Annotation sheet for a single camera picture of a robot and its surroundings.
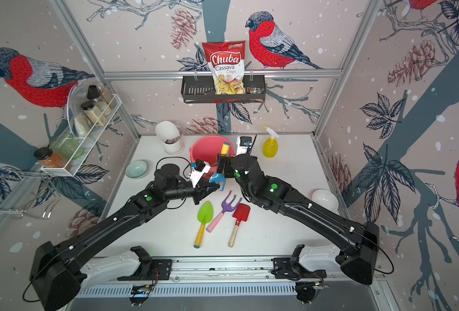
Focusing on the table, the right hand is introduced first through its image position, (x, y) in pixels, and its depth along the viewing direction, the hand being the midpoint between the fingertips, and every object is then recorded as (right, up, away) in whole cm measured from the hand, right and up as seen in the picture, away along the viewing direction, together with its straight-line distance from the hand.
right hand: (228, 154), depth 69 cm
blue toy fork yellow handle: (-4, -8, -1) cm, 9 cm away
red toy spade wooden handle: (+5, -28, +18) cm, 34 cm away
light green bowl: (-51, -9, +32) cm, 61 cm away
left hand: (-3, -10, 0) cm, 11 cm away
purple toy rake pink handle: (-2, -26, +20) cm, 33 cm away
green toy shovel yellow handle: (-12, -29, +19) cm, 36 cm away
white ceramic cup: (-36, +12, +35) cm, 51 cm away
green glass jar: (-60, +3, 0) cm, 60 cm away
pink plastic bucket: (-12, +2, +27) cm, 29 cm away
